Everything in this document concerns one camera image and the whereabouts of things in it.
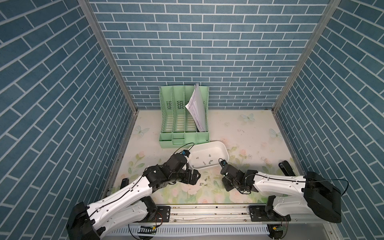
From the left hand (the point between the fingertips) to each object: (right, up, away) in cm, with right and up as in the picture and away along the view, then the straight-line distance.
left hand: (197, 176), depth 75 cm
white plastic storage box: (+7, +6, +21) cm, 23 cm away
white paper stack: (-1, +36, +14) cm, 39 cm away
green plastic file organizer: (-15, +24, +35) cm, 45 cm away
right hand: (+16, -7, +10) cm, 20 cm away
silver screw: (+8, +6, +20) cm, 22 cm away
